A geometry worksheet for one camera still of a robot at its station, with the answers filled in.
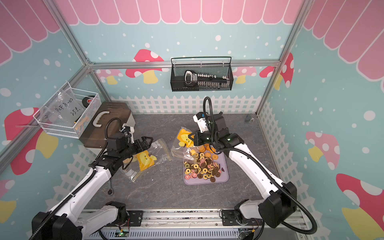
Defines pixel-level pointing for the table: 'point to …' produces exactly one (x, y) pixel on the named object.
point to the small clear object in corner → (248, 119)
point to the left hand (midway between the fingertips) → (146, 143)
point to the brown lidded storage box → (107, 120)
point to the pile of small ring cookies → (203, 166)
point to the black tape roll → (86, 101)
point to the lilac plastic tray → (223, 176)
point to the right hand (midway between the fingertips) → (185, 136)
